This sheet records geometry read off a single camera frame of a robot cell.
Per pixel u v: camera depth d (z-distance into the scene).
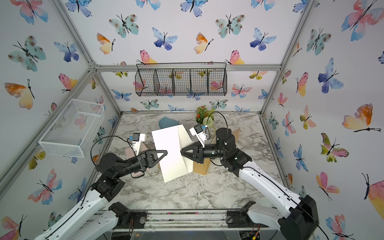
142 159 0.54
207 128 0.58
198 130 0.58
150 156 0.57
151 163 0.57
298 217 0.37
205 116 0.98
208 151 0.58
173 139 0.60
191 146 0.61
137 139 0.57
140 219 0.74
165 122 1.16
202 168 0.91
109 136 1.12
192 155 0.59
